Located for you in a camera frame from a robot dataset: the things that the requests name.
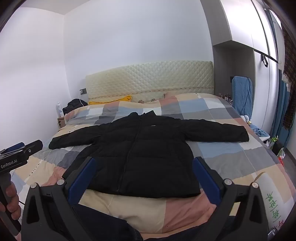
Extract green white plastic bag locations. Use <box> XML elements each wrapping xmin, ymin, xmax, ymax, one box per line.
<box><xmin>269</xmin><ymin>136</ymin><xmax>286</xmax><ymax>163</ymax></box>

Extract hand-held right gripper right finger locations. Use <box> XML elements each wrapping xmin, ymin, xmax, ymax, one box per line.
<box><xmin>192</xmin><ymin>157</ymin><xmax>275</xmax><ymax>241</ymax></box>

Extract blue towel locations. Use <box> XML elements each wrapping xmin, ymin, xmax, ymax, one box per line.
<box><xmin>249</xmin><ymin>124</ymin><xmax>270</xmax><ymax>139</ymax></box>

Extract black clothes rail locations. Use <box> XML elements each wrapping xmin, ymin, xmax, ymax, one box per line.
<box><xmin>254</xmin><ymin>47</ymin><xmax>281</xmax><ymax>68</ymax></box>

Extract brown patterned hanging cloth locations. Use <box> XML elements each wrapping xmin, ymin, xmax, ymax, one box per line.
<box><xmin>280</xmin><ymin>23</ymin><xmax>296</xmax><ymax>139</ymax></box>

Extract row of small bottles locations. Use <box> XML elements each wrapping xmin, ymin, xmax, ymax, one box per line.
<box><xmin>218</xmin><ymin>93</ymin><xmax>233</xmax><ymax>103</ymax></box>

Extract floral cream pillow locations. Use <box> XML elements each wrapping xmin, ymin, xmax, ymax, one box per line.
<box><xmin>132</xmin><ymin>93</ymin><xmax>176</xmax><ymax>105</ymax></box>

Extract blue curtain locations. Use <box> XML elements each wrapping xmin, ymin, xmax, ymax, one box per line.
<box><xmin>270</xmin><ymin>70</ymin><xmax>289</xmax><ymax>151</ymax></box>

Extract white bag green print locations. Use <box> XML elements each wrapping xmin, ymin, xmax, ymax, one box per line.
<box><xmin>254</xmin><ymin>171</ymin><xmax>292</xmax><ymax>235</ymax></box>

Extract person's left hand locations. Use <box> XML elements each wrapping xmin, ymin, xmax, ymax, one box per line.
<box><xmin>0</xmin><ymin>182</ymin><xmax>21</xmax><ymax>220</ymax></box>

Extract plaid patchwork duvet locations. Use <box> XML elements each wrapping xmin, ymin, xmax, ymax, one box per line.
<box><xmin>9</xmin><ymin>93</ymin><xmax>289</xmax><ymax>234</ymax></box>

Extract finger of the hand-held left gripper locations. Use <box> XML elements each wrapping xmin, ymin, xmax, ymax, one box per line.
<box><xmin>23</xmin><ymin>140</ymin><xmax>44</xmax><ymax>155</ymax></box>
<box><xmin>0</xmin><ymin>142</ymin><xmax>25</xmax><ymax>155</ymax></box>

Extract blue padded board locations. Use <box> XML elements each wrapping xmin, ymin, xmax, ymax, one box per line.
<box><xmin>232</xmin><ymin>75</ymin><xmax>253</xmax><ymax>126</ymax></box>

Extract grey wardrobe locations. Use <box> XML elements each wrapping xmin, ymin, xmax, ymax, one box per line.
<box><xmin>200</xmin><ymin>0</ymin><xmax>287</xmax><ymax>149</ymax></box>

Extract white hanging sheet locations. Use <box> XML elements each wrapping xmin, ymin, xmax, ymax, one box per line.
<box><xmin>269</xmin><ymin>9</ymin><xmax>285</xmax><ymax>63</ymax></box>

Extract black puffer jacket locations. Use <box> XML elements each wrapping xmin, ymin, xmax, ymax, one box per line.
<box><xmin>48</xmin><ymin>110</ymin><xmax>249</xmax><ymax>198</ymax></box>

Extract cream quilted headboard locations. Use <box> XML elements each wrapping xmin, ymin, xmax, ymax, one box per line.
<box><xmin>85</xmin><ymin>61</ymin><xmax>213</xmax><ymax>105</ymax></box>

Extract white bottle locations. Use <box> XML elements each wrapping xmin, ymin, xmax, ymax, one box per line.
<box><xmin>56</xmin><ymin>102</ymin><xmax>65</xmax><ymax>118</ymax></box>

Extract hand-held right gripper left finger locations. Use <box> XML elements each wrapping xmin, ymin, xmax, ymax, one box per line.
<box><xmin>22</xmin><ymin>157</ymin><xmax>97</xmax><ymax>241</ymax></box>

